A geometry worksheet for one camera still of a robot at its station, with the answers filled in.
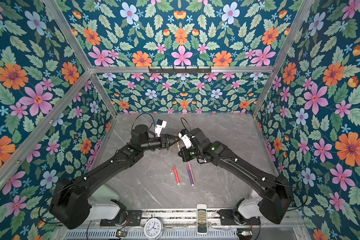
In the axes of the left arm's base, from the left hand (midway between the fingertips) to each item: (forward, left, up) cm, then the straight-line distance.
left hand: (180, 138), depth 70 cm
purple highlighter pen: (-8, -4, -29) cm, 31 cm away
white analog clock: (-33, +14, -25) cm, 44 cm away
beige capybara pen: (0, +1, -5) cm, 5 cm away
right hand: (-3, +1, -8) cm, 9 cm away
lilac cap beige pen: (-3, -5, -29) cm, 29 cm away
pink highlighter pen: (-8, +4, -28) cm, 29 cm away
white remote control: (-34, -8, -27) cm, 44 cm away
